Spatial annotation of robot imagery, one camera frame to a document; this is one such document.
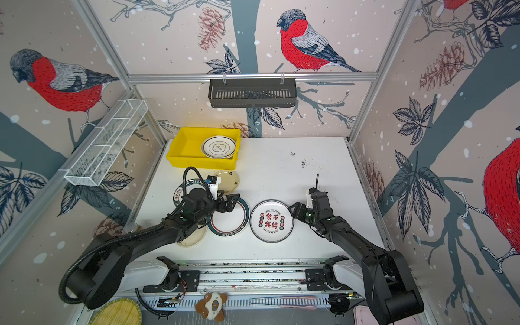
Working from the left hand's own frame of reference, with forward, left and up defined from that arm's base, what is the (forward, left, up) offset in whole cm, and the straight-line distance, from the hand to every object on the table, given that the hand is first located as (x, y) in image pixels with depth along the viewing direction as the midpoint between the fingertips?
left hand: (231, 194), depth 84 cm
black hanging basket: (+53, -8, +15) cm, 56 cm away
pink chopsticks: (-37, -21, -13) cm, 45 cm away
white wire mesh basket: (+3, +48, +18) cm, 52 cm away
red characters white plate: (-7, -17, -12) cm, 22 cm away
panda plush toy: (-37, +4, -9) cm, 39 cm away
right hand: (-4, -26, -9) cm, 28 cm away
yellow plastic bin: (+37, +33, -13) cm, 51 cm away
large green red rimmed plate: (-9, +1, -11) cm, 14 cm away
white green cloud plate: (+36, +12, -9) cm, 39 cm away
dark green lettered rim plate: (+13, +24, -13) cm, 30 cm away
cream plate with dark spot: (-15, +15, -10) cm, 23 cm away
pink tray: (-40, -46, -9) cm, 62 cm away
